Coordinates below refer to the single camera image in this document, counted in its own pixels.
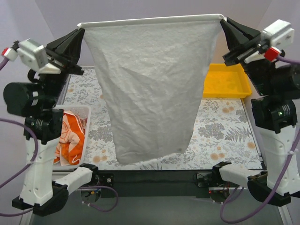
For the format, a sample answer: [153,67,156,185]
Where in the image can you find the orange patterned towel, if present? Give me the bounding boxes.
[53,111,85,166]

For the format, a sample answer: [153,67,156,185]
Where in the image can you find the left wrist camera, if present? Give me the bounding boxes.
[1,39,61,74]

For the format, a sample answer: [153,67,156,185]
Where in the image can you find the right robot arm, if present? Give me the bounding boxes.
[211,18,300,206]

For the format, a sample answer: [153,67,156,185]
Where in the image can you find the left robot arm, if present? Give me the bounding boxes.
[0,29,98,217]

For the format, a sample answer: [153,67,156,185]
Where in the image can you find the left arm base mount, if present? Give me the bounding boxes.
[80,173,115,203]

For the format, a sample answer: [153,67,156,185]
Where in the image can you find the yellow plastic tray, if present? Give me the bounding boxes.
[203,63,252,98]

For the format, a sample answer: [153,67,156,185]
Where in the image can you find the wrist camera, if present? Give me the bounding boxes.
[1,39,61,74]
[244,19,295,64]

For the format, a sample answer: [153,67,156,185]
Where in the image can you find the white plastic basket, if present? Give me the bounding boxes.
[53,105,91,171]

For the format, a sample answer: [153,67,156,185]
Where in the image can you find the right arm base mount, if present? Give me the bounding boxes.
[193,172,231,204]

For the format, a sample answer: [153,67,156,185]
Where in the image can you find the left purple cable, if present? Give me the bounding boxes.
[0,55,119,218]

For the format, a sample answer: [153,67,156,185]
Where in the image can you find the white towel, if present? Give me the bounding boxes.
[77,14,224,165]

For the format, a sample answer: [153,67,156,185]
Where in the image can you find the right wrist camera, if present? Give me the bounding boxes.
[244,19,295,64]

